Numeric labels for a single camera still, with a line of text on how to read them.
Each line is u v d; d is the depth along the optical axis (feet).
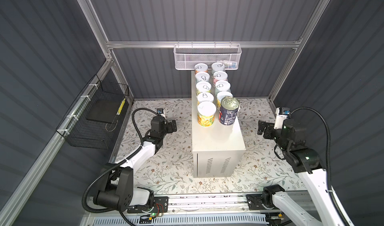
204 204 2.47
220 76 2.48
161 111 2.53
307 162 1.46
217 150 1.83
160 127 2.20
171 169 2.79
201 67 2.64
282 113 1.89
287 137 1.68
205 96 2.19
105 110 2.46
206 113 1.90
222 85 2.32
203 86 2.32
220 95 2.20
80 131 2.22
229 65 2.91
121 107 2.63
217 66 2.65
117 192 1.39
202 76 2.47
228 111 1.84
